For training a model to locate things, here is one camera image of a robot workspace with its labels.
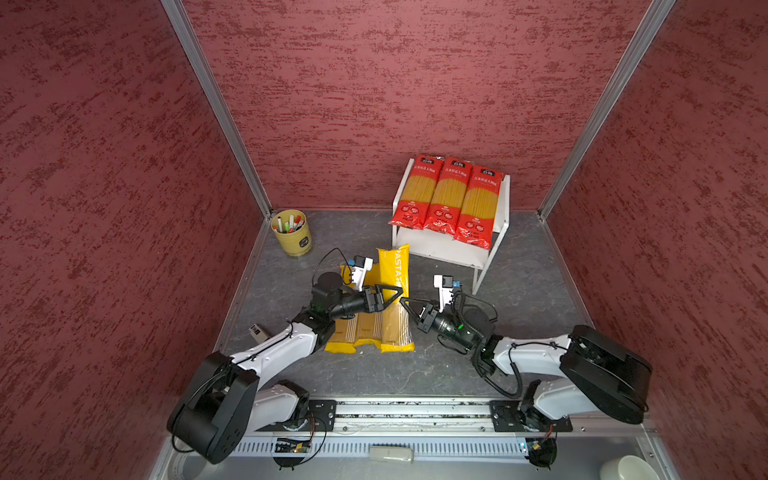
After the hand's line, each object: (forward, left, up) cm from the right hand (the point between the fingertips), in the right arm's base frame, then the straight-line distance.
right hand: (398, 307), depth 74 cm
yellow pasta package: (-1, +16, -15) cm, 22 cm away
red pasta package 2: (+13, -19, +17) cm, 29 cm away
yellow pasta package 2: (+8, +1, +5) cm, 9 cm away
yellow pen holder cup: (+34, +36, -7) cm, 50 cm away
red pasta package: (+25, -6, +17) cm, 31 cm away
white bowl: (-33, -48, -11) cm, 59 cm away
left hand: (+4, +1, -1) cm, 4 cm away
